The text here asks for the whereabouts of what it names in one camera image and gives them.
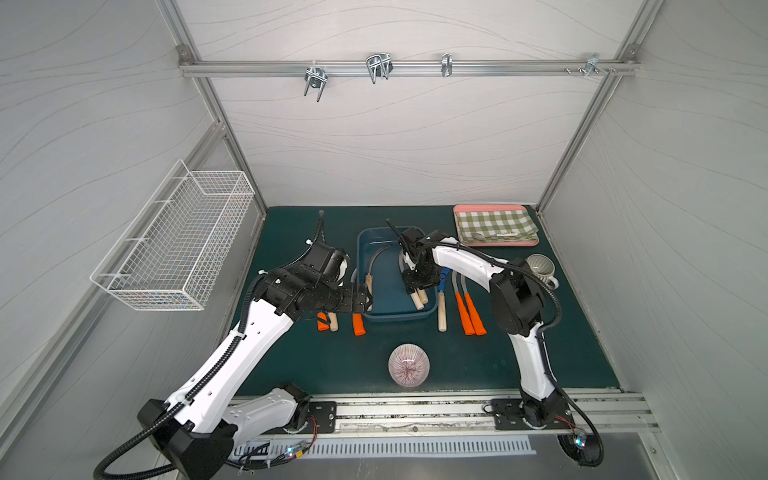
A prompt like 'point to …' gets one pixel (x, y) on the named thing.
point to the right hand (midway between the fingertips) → (416, 285)
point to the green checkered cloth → (496, 226)
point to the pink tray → (479, 208)
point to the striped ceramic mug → (544, 268)
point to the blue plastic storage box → (379, 266)
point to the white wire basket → (173, 250)
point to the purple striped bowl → (409, 365)
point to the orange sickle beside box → (358, 325)
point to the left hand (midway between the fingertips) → (354, 301)
